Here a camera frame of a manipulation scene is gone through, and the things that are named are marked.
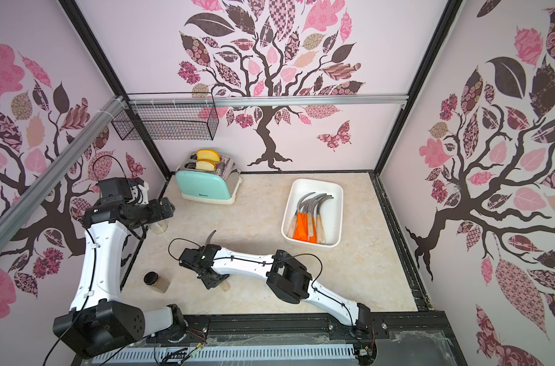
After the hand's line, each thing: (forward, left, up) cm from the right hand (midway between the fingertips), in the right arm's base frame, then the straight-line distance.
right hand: (214, 278), depth 84 cm
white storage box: (+33, -50, -4) cm, 60 cm away
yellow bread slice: (+49, +7, +19) cm, 53 cm away
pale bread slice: (+43, +7, +19) cm, 47 cm away
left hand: (+14, +15, +22) cm, 30 cm away
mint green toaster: (+36, +2, +12) cm, 38 cm away
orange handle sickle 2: (+15, -39, +1) cm, 42 cm away
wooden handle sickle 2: (+18, -43, +2) cm, 46 cm away
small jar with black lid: (-4, +17, +7) cm, 19 cm away
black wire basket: (+80, +36, +18) cm, 89 cm away
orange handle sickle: (+21, -35, +2) cm, 40 cm away
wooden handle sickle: (-3, -5, +2) cm, 6 cm away
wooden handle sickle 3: (+15, -42, +3) cm, 45 cm away
